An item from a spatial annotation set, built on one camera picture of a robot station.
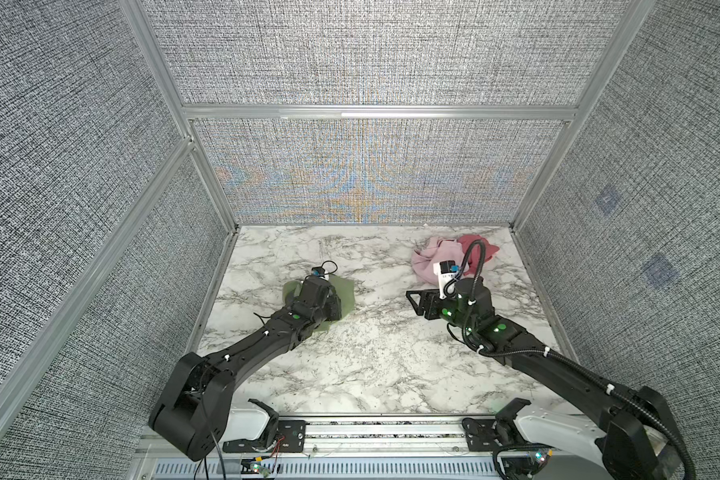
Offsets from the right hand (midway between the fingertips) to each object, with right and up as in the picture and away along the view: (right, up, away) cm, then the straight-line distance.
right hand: (414, 291), depth 80 cm
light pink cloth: (+12, +11, +22) cm, 28 cm away
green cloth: (-19, 0, +8) cm, 20 cm away
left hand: (-21, -4, +8) cm, 23 cm away
